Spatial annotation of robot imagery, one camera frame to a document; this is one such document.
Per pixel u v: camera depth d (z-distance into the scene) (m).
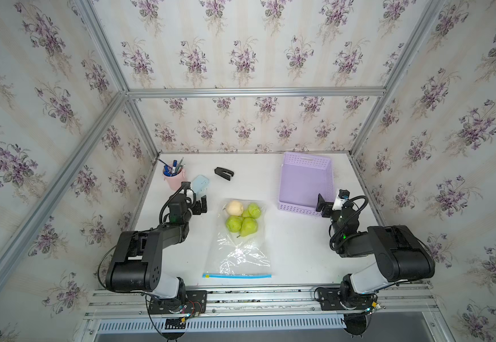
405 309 0.73
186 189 0.79
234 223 0.86
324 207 0.83
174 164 1.01
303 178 1.10
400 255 0.45
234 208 0.91
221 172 1.11
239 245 0.86
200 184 1.04
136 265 0.44
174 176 0.97
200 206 0.85
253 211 0.90
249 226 0.86
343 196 0.76
